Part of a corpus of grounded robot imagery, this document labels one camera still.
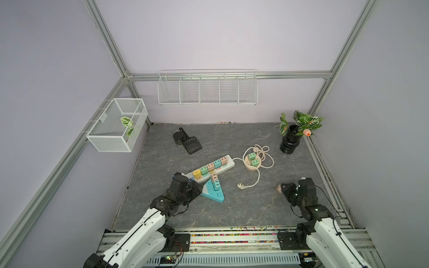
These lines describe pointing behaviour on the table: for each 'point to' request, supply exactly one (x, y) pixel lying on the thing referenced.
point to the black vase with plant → (302, 124)
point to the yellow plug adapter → (197, 174)
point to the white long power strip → (204, 172)
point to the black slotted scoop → (190, 144)
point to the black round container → (178, 137)
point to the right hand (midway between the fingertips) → (280, 184)
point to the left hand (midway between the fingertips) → (201, 189)
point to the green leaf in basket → (127, 121)
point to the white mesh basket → (119, 125)
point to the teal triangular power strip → (212, 189)
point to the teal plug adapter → (216, 185)
